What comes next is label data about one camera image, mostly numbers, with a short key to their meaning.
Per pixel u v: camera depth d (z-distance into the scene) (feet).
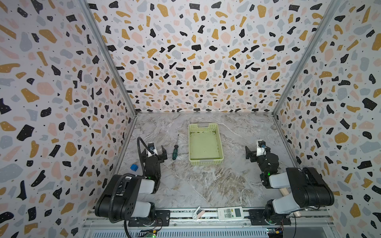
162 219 2.40
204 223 2.40
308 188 1.48
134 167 2.95
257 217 2.40
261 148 2.58
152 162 2.22
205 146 3.39
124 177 1.67
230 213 2.45
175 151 3.19
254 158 2.74
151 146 2.45
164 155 2.75
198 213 2.41
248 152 2.80
